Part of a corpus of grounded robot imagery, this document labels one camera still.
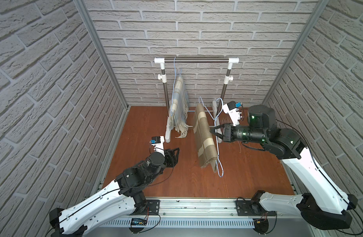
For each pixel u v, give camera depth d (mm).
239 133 478
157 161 489
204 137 643
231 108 506
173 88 874
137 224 711
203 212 737
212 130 559
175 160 614
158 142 582
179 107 856
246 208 726
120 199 457
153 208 740
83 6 697
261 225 699
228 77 796
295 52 852
